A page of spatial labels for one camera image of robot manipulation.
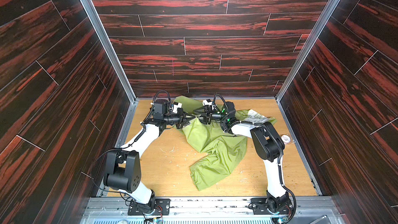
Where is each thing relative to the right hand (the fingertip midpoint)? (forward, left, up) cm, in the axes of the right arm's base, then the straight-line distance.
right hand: (194, 112), depth 84 cm
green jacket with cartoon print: (-1, -7, -13) cm, 15 cm away
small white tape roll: (-3, -57, -21) cm, 61 cm away
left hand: (-5, -1, +2) cm, 5 cm away
